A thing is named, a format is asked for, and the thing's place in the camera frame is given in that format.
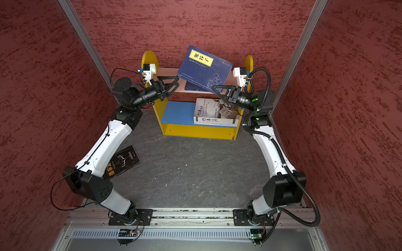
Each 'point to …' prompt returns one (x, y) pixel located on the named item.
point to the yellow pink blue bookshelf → (176, 113)
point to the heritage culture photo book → (215, 112)
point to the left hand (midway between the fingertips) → (178, 84)
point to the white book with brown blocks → (231, 123)
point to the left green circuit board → (127, 232)
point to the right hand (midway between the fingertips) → (210, 93)
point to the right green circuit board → (256, 234)
